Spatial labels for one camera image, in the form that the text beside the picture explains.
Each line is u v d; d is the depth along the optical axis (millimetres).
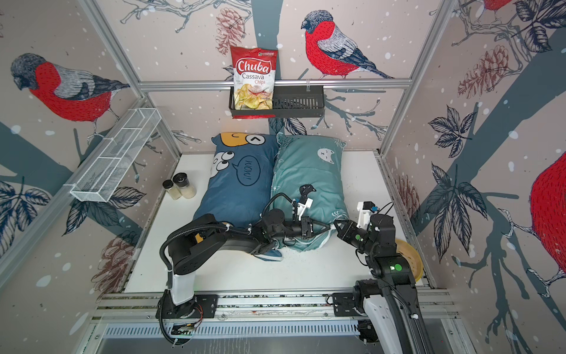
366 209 666
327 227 735
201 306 728
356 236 623
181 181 954
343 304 728
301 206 756
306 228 691
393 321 558
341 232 646
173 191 980
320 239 782
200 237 547
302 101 951
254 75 835
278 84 893
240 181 901
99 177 715
